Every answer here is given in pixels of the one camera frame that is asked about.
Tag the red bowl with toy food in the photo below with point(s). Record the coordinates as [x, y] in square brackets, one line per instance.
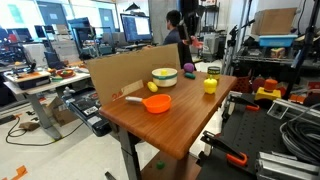
[66, 73]

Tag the white bowl with green band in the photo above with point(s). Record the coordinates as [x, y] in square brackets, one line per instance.
[164, 80]

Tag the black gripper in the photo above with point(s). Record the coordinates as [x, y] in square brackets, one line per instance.
[189, 13]

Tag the yellow lemon toy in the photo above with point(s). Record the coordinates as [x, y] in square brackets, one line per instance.
[152, 87]

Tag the yellow bell pepper toy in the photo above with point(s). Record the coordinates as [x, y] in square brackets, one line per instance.
[210, 85]

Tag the orange toy pan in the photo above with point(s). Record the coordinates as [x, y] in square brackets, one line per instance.
[157, 103]

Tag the purple toy fruit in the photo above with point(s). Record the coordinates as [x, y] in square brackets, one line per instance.
[188, 67]

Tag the brown cardboard sheet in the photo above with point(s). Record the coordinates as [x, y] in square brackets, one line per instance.
[120, 71]

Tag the black office chair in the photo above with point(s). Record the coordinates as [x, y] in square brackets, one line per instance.
[185, 55]

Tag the black vertical pole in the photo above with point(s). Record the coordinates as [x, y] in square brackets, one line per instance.
[301, 50]

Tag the orange floor tape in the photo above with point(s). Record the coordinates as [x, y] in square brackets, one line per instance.
[20, 171]

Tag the white standing desk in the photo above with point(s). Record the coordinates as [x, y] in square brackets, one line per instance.
[36, 87]

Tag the small yellow toy piece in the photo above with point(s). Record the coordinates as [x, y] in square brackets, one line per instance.
[164, 72]

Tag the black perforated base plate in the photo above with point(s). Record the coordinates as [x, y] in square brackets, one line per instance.
[256, 133]

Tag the grey tray with orange mat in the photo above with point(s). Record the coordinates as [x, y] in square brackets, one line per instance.
[28, 79]

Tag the small cardboard box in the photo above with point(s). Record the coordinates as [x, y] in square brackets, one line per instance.
[61, 113]

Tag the green toy vegetable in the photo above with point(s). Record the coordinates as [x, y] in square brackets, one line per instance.
[190, 75]

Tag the silver aluminium extrusion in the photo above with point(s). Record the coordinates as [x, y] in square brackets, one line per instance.
[286, 166]

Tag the black electronic device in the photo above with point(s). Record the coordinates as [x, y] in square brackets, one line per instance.
[87, 110]

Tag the computer monitor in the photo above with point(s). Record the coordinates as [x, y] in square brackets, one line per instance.
[136, 28]

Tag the grey metal table leg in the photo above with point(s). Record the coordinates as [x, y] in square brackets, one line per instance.
[130, 153]

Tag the small green ball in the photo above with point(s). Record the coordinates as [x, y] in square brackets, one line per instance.
[160, 165]

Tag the brown cardboard box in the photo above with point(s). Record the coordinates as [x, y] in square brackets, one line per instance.
[274, 21]

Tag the wooden toy block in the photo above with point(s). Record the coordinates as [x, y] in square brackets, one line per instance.
[277, 52]

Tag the yellow emergency stop button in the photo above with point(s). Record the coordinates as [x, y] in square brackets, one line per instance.
[268, 91]

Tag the wooden lower shelf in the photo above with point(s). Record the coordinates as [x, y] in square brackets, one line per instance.
[173, 168]

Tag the black camera tripod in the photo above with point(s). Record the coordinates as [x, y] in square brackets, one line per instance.
[233, 46]

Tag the blue plastic bin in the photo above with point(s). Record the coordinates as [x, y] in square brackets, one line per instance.
[276, 41]

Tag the person in dark shirt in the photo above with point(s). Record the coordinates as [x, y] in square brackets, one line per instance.
[172, 35]

